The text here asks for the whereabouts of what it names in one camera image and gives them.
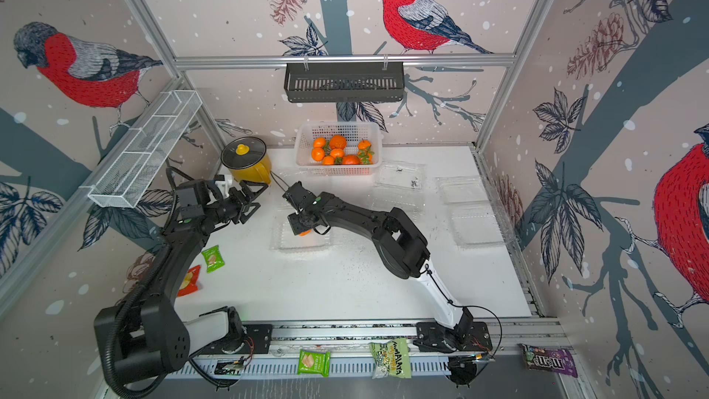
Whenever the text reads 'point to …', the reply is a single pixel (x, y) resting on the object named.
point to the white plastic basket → (353, 131)
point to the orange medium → (338, 141)
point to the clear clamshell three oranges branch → (400, 184)
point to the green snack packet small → (310, 362)
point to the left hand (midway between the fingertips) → (267, 188)
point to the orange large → (351, 160)
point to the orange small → (303, 234)
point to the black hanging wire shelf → (350, 83)
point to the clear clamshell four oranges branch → (473, 220)
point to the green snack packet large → (390, 358)
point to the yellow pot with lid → (246, 159)
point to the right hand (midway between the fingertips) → (299, 219)
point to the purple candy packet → (558, 360)
